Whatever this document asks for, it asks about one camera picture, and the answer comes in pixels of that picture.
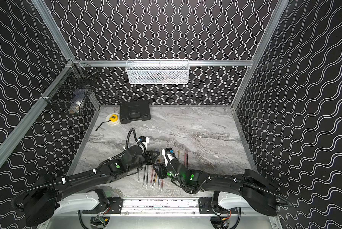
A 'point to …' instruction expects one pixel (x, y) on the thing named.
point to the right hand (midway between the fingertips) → (154, 165)
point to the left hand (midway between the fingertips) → (160, 151)
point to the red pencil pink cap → (152, 175)
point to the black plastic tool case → (134, 110)
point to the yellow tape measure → (112, 117)
